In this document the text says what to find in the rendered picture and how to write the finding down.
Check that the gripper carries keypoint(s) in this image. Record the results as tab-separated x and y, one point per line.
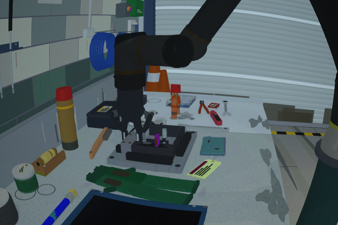
131	104

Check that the orange cone with white band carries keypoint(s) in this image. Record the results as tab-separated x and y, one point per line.
152	80

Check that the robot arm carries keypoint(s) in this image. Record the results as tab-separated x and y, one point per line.
129	56

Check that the brown cardboard box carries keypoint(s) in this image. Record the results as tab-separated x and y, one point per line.
287	112

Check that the black case with yellow label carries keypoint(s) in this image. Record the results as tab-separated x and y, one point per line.
100	119

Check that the blue wall bracket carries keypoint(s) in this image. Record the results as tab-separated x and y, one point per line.
2	48

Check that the green and white tin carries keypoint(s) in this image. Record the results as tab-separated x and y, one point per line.
25	180

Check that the blue framed black mat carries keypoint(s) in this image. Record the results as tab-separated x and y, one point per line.
129	211

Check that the teal pad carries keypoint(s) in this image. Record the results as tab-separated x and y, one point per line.
213	147

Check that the grey test cradle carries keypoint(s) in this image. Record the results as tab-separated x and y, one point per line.
183	166

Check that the red utility knife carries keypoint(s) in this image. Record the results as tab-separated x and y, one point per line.
216	118

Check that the grey wall box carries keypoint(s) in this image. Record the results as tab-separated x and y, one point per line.
120	9

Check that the red pliers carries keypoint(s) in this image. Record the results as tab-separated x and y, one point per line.
200	108

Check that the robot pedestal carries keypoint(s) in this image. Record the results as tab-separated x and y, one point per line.
326	197

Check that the green glove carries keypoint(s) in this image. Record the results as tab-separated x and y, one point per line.
163	182
146	194

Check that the red card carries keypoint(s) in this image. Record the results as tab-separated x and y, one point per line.
213	105

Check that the steel ruler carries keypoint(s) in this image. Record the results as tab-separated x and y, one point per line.
204	128

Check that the blue pillar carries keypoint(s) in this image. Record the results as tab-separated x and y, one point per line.
149	17

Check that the black and white wall pipe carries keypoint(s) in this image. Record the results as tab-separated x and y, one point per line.
10	17

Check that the grey roller shutter door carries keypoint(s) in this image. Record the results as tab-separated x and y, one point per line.
256	70

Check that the white cylinder knob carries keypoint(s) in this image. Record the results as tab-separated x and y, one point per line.
164	132

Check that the brown cylinder with red cap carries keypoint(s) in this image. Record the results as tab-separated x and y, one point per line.
66	123

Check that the grey fitting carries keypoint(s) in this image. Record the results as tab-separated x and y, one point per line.
155	112
160	121

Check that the clear parts box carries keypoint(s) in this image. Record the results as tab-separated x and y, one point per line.
187	100

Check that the yellow tag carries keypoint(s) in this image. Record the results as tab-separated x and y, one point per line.
204	169

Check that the green wall box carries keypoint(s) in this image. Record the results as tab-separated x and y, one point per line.
135	8

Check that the grey and black dome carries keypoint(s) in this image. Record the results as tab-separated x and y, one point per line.
0	209

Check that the white wall socket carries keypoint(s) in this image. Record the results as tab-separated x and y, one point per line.
88	33

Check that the wooden block with brass roller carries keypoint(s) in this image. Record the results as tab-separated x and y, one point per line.
49	163

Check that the blue tube with yellow cap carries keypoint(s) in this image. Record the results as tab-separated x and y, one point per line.
60	206

